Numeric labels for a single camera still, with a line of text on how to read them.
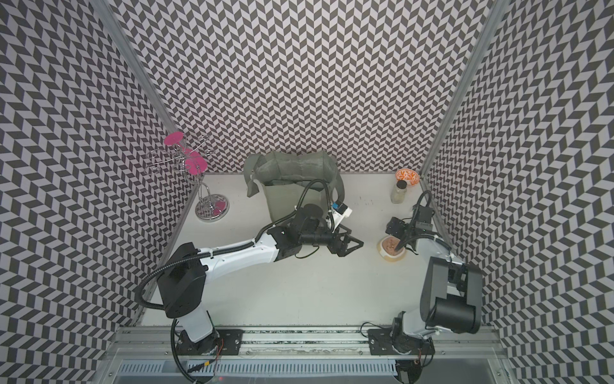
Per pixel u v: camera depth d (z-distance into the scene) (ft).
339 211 2.21
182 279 1.46
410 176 3.70
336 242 2.15
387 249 2.99
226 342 2.35
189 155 2.71
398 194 3.35
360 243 2.31
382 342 2.40
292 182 3.26
